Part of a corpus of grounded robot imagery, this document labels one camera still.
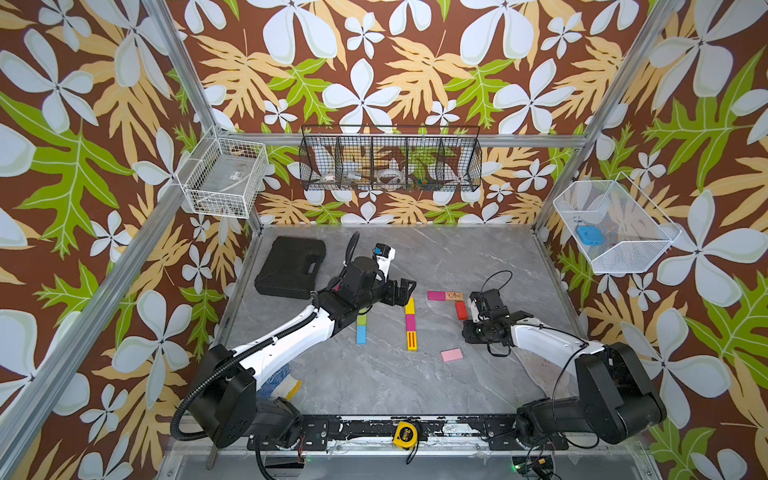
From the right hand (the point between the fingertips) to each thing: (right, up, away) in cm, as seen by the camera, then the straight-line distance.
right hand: (465, 331), depth 92 cm
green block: (-32, +3, +1) cm, 32 cm away
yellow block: (-17, +7, +5) cm, 19 cm away
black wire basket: (-23, +56, +6) cm, 61 cm away
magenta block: (-16, +2, +4) cm, 17 cm away
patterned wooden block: (-2, +10, +7) cm, 12 cm away
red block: (0, +6, +4) cm, 8 cm away
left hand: (-20, +18, -13) cm, 30 cm away
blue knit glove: (-54, -12, -10) cm, 56 cm away
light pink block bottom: (-5, -6, -5) cm, 9 cm away
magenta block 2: (-7, +10, +9) cm, 15 cm away
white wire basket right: (+40, +32, -9) cm, 52 cm away
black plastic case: (-57, +19, +7) cm, 60 cm away
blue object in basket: (+33, +29, -9) cm, 45 cm away
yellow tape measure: (-20, -21, -20) cm, 35 cm away
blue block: (-32, -1, -1) cm, 32 cm away
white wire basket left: (-72, +46, -7) cm, 86 cm away
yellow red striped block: (-17, -2, -3) cm, 17 cm away
